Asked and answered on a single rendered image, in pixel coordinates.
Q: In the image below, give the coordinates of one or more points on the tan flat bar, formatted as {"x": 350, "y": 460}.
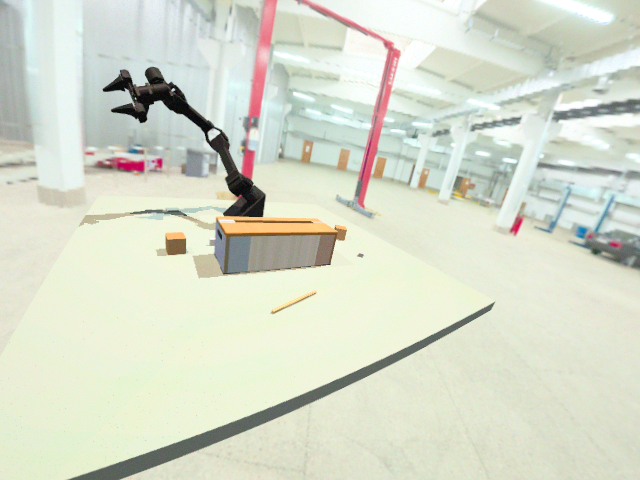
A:
{"x": 283, "y": 306}

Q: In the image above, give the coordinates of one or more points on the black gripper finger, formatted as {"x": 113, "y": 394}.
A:
{"x": 125, "y": 109}
{"x": 117, "y": 84}

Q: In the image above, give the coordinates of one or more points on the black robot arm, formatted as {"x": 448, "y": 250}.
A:
{"x": 237, "y": 183}

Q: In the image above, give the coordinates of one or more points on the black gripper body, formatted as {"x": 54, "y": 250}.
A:
{"x": 143, "y": 94}

